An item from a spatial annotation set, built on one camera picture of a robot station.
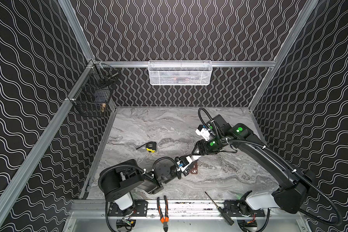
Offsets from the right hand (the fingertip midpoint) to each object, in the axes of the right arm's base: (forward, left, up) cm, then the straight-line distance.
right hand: (196, 153), depth 71 cm
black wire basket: (+36, +65, +5) cm, 74 cm away
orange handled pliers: (-26, +16, -20) cm, 36 cm away
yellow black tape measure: (+14, +27, -18) cm, 35 cm away
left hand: (-1, -1, -2) cm, 3 cm away
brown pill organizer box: (+1, 0, -20) cm, 20 cm away
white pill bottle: (-1, 0, -2) cm, 3 cm away
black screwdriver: (-25, -16, -21) cm, 36 cm away
